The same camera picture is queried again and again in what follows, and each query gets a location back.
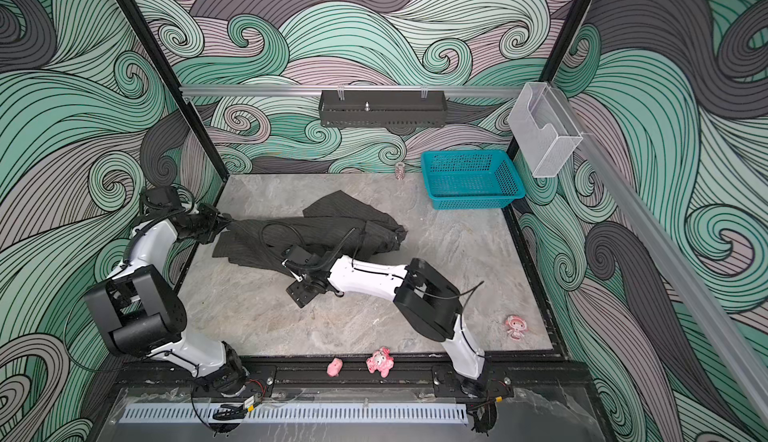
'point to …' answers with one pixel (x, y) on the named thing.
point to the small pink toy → (334, 367)
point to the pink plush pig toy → (381, 361)
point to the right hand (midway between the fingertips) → (304, 287)
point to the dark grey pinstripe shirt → (343, 231)
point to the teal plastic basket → (479, 179)
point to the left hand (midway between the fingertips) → (231, 214)
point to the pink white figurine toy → (517, 327)
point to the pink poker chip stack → (400, 170)
